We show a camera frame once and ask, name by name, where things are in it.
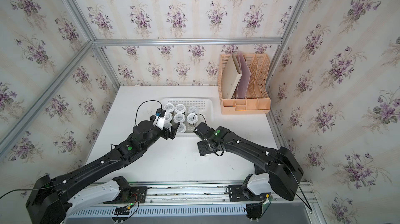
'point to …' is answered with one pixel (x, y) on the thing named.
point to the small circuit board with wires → (122, 210)
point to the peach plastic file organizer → (257, 100)
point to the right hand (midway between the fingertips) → (207, 149)
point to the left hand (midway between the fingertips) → (173, 120)
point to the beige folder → (231, 76)
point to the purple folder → (242, 82)
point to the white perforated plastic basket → (205, 113)
